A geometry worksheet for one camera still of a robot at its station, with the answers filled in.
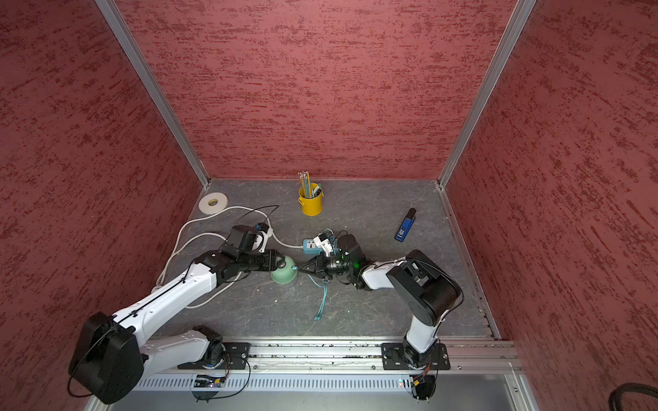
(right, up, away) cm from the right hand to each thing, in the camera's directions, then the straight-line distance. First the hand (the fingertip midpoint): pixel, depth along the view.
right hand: (299, 274), depth 81 cm
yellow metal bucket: (+1, +22, +24) cm, 32 cm away
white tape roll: (-44, +23, +32) cm, 59 cm away
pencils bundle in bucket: (0, +31, +20) cm, 37 cm away
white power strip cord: (-55, +5, +22) cm, 59 cm away
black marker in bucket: (+4, +28, +23) cm, 36 cm away
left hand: (-7, +2, +2) cm, 8 cm away
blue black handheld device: (+40, +14, +20) cm, 47 cm away
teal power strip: (+2, +6, +14) cm, 15 cm away
